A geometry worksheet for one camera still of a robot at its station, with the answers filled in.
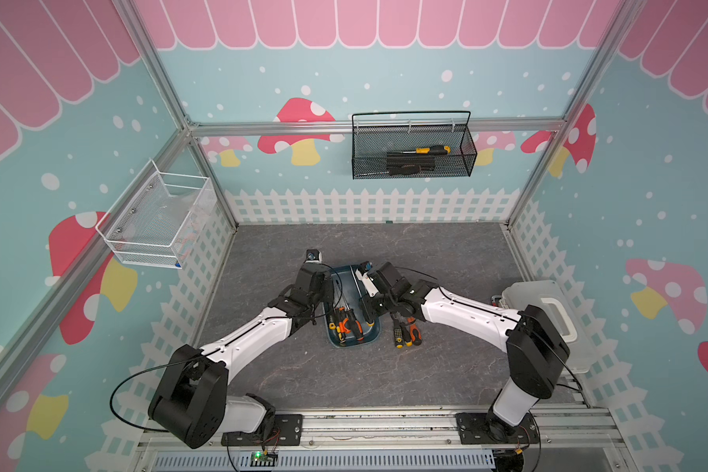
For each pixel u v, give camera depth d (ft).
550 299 2.81
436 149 2.99
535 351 1.44
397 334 2.94
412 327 2.95
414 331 2.93
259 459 2.39
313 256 2.50
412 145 3.11
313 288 2.19
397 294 2.13
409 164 2.86
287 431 2.44
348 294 3.10
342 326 2.88
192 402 1.37
